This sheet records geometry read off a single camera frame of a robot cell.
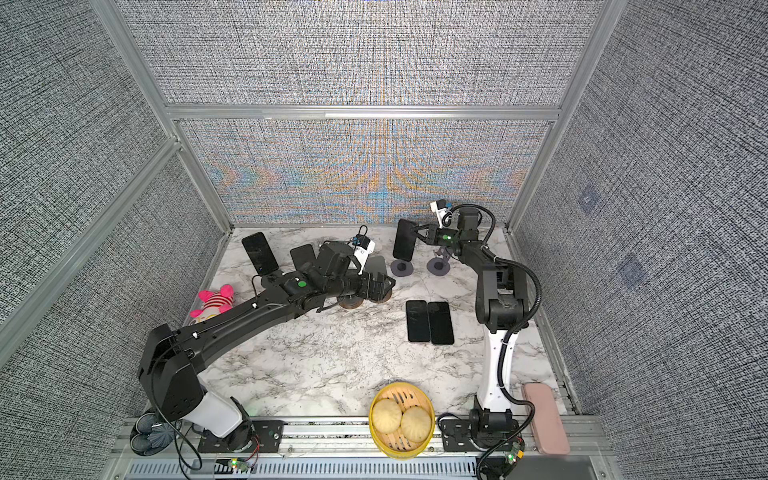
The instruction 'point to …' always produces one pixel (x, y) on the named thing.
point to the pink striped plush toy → (214, 303)
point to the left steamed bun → (387, 416)
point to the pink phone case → (547, 423)
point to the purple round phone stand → (402, 268)
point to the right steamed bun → (416, 423)
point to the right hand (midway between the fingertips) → (414, 230)
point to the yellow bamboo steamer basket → (397, 445)
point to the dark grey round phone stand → (271, 282)
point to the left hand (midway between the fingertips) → (383, 279)
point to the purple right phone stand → (440, 266)
